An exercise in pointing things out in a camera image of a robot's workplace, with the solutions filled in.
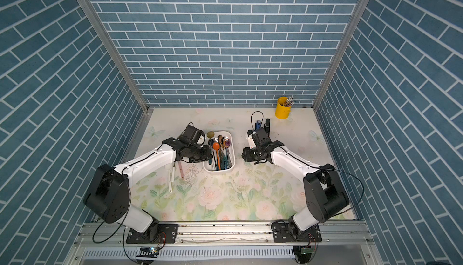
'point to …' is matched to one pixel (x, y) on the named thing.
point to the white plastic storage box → (222, 146)
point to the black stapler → (267, 126)
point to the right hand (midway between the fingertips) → (246, 155)
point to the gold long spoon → (220, 140)
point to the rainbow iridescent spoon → (226, 143)
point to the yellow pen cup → (282, 112)
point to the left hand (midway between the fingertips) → (216, 157)
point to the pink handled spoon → (181, 170)
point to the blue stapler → (257, 125)
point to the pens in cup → (290, 102)
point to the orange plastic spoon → (216, 146)
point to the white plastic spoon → (170, 180)
